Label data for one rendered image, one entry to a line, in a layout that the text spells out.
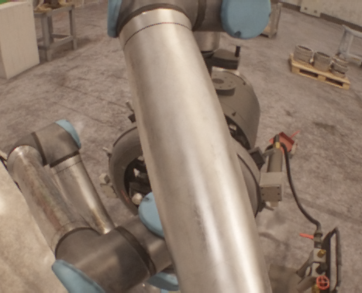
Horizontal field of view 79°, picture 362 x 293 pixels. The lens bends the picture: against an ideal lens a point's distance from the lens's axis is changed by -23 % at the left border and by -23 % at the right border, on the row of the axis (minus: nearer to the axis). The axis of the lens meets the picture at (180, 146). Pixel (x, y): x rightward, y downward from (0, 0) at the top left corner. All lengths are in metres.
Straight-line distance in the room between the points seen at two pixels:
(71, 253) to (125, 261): 0.08
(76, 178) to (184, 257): 0.65
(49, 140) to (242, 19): 0.65
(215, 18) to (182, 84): 0.15
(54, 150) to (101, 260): 0.54
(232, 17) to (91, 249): 0.36
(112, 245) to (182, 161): 0.18
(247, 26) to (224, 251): 0.29
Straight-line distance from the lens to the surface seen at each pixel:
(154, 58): 0.27
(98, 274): 0.35
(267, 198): 1.18
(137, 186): 1.23
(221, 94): 1.49
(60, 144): 0.84
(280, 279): 1.85
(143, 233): 0.37
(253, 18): 0.39
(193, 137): 0.23
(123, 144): 1.19
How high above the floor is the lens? 1.57
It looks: 39 degrees down
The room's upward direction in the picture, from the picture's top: 5 degrees clockwise
